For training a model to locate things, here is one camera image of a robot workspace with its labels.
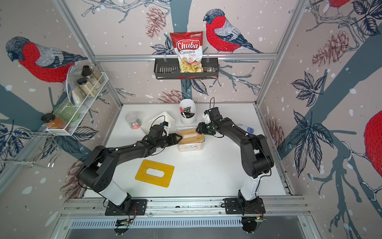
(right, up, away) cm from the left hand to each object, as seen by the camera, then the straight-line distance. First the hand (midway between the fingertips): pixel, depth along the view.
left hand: (182, 135), depth 90 cm
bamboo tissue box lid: (+4, 0, +3) cm, 5 cm away
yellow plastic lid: (-9, -25, -8) cm, 28 cm away
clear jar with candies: (-35, +9, +12) cm, 38 cm away
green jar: (-56, +15, -18) cm, 61 cm away
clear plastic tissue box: (+5, -7, 0) cm, 8 cm away
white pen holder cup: (+2, +15, +17) cm, 23 cm away
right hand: (+10, +4, +4) cm, 11 cm away
